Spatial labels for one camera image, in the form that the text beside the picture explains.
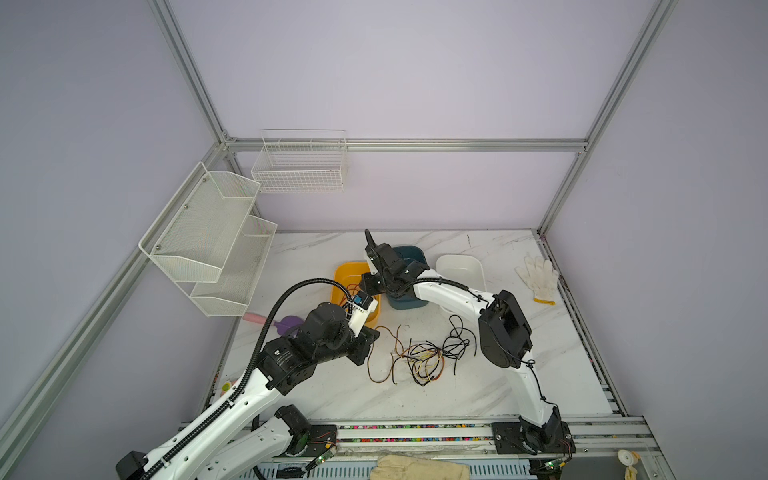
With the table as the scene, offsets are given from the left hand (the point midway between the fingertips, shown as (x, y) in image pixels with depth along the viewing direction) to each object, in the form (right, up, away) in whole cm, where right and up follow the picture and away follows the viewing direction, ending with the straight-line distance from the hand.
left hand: (374, 336), depth 70 cm
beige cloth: (+9, -31, 0) cm, 33 cm away
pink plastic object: (-41, -1, +26) cm, 48 cm away
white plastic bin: (+30, +15, +36) cm, 50 cm away
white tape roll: (+60, -29, 0) cm, 67 cm away
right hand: (-6, +11, +20) cm, 24 cm away
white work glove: (+59, +11, +37) cm, 71 cm away
